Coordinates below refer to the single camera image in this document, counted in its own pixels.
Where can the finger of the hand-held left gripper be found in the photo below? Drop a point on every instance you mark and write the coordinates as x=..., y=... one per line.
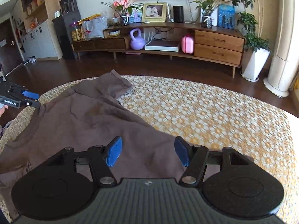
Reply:
x=33, y=104
x=31, y=95

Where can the small plant pot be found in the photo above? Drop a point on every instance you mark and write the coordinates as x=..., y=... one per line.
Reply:
x=116, y=21

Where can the orchid plant in dark vase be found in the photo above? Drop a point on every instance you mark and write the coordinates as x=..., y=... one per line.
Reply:
x=206, y=21

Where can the white flat box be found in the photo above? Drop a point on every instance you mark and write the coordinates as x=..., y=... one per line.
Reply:
x=162, y=46

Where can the small girl picture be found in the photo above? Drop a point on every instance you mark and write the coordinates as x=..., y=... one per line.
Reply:
x=136, y=14

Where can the blue picture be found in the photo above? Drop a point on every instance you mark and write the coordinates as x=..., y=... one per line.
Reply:
x=226, y=16

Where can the light wooden drawer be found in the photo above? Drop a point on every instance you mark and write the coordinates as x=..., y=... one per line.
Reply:
x=219, y=40
x=217, y=54

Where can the pair of shoes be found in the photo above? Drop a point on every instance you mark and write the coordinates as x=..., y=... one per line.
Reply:
x=30, y=60

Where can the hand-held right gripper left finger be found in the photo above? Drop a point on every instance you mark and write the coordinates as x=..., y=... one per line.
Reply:
x=114, y=152

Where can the yellow package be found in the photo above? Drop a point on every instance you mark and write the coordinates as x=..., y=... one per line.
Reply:
x=90, y=18

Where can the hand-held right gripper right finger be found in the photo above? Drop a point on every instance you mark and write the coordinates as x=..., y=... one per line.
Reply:
x=182, y=151

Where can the white router with antennas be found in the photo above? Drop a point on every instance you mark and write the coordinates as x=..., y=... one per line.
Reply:
x=147, y=36

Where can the black water dispenser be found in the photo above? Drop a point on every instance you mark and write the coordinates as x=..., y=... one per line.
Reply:
x=66, y=32

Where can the pink carry case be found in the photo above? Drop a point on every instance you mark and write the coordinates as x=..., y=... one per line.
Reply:
x=187, y=44

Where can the pink flat object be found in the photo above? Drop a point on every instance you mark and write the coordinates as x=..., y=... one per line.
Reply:
x=133, y=52

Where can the yellow photo frame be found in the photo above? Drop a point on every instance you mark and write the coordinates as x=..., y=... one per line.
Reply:
x=154, y=12

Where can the black cylinder speaker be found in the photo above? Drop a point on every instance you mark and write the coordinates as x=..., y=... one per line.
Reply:
x=178, y=14

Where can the jar of golden balls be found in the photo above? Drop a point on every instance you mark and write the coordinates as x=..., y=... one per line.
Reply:
x=76, y=32

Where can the person's left hand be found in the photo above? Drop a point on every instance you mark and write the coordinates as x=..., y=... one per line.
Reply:
x=3, y=108

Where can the white cup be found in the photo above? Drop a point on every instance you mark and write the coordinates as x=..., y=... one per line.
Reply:
x=57, y=14

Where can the brown garment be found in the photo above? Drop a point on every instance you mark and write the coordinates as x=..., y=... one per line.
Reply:
x=93, y=126

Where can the cream standing air conditioner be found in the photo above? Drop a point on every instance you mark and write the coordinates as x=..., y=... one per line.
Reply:
x=286, y=51

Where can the pink flower plant in vase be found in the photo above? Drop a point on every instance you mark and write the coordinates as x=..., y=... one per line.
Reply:
x=123, y=20

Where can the purple kettlebell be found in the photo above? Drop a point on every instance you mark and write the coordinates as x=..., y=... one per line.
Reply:
x=137, y=43

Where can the wooden television stand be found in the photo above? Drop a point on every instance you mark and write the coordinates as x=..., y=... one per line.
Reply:
x=168, y=25

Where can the grey shopping bag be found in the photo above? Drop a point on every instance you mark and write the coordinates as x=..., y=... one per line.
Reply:
x=94, y=29

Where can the small white box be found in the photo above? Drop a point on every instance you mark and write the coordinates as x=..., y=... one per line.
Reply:
x=112, y=33

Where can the wooden shelf cabinet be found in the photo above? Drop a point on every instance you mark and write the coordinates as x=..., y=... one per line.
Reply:
x=39, y=39

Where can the tall green plant white pot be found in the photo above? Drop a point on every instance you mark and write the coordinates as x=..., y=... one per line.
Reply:
x=255, y=63

